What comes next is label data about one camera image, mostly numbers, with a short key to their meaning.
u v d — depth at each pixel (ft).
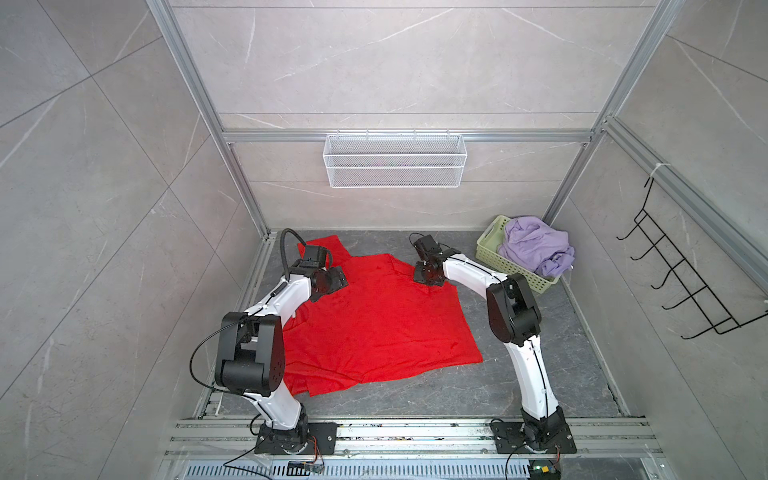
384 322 3.11
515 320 1.94
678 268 2.22
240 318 1.56
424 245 2.75
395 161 3.28
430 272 2.96
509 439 2.40
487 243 3.72
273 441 2.33
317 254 2.45
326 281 2.73
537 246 3.40
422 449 2.40
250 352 1.53
